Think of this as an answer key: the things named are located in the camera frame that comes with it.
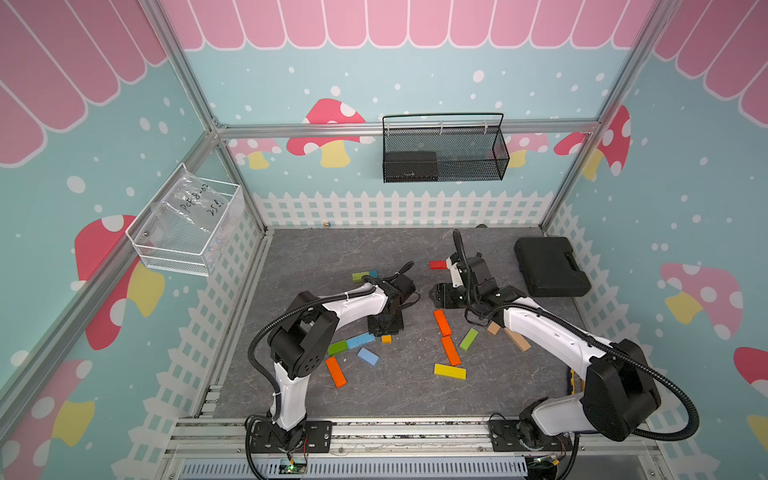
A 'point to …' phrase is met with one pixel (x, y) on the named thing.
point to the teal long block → (374, 273)
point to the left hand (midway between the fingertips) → (388, 336)
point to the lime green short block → (357, 277)
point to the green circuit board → (296, 468)
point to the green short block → (338, 347)
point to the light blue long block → (360, 340)
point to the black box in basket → (411, 166)
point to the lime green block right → (469, 339)
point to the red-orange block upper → (442, 322)
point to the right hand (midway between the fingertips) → (438, 292)
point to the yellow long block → (448, 370)
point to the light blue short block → (368, 356)
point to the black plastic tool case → (549, 267)
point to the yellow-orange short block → (386, 339)
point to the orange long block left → (336, 372)
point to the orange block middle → (453, 355)
